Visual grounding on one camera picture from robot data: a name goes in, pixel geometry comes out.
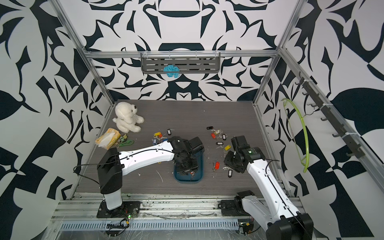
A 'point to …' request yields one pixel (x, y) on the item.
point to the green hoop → (306, 167)
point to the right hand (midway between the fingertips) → (227, 160)
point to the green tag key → (122, 139)
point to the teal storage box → (193, 177)
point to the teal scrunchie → (172, 68)
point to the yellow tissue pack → (108, 138)
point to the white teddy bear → (127, 120)
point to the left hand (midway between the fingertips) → (196, 170)
